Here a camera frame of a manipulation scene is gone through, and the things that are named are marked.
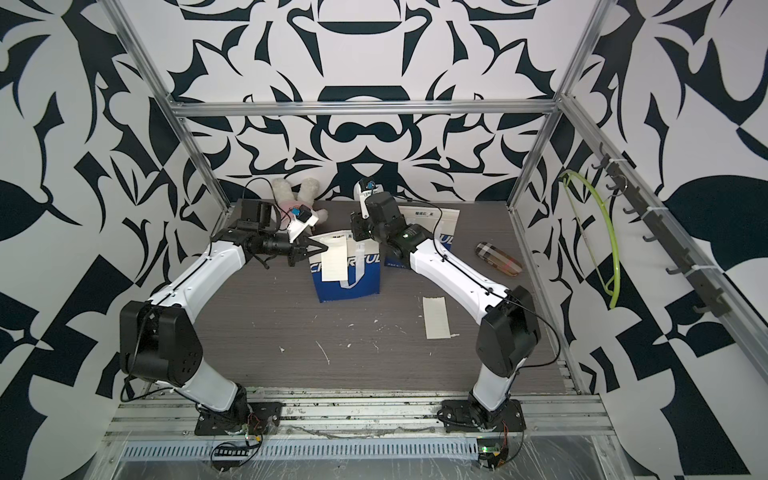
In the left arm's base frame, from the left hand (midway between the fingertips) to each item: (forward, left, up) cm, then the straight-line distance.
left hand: (322, 242), depth 83 cm
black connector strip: (-44, +21, -24) cm, 55 cm away
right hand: (+5, -9, +7) cm, 13 cm away
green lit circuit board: (-47, -40, -21) cm, 65 cm away
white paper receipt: (-5, -3, -2) cm, 7 cm away
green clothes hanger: (-20, -67, +8) cm, 70 cm away
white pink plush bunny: (+29, +17, -11) cm, 35 cm away
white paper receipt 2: (-13, -32, -21) cm, 41 cm away
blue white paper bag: (-5, -11, -9) cm, 15 cm away
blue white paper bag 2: (+5, -34, 0) cm, 34 cm away
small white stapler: (-6, -11, +10) cm, 16 cm away
